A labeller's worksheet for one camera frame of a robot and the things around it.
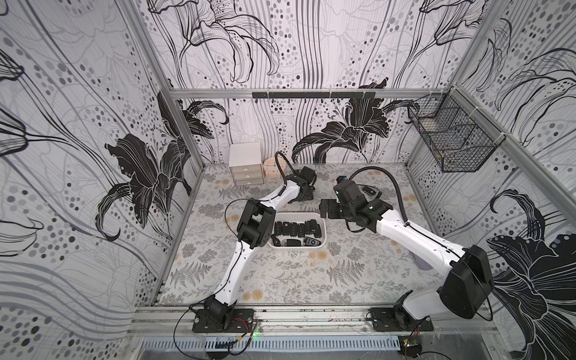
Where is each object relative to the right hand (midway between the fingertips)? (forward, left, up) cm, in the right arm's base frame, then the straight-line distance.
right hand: (331, 204), depth 84 cm
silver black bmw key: (-9, +8, -14) cm, 18 cm away
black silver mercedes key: (-9, +22, -14) cm, 28 cm away
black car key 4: (-4, +5, -15) cm, 16 cm away
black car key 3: (-3, +12, -14) cm, 19 cm away
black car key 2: (-3, +18, -13) cm, 23 cm away
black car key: (+18, -21, -14) cm, 31 cm away
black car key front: (-3, +15, -14) cm, 21 cm away
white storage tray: (+4, +11, -15) cm, 19 cm away
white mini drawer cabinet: (+27, +38, -4) cm, 47 cm away
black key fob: (-8, +15, -15) cm, 23 cm away
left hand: (+16, +12, -16) cm, 26 cm away
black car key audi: (-2, +6, -13) cm, 15 cm away
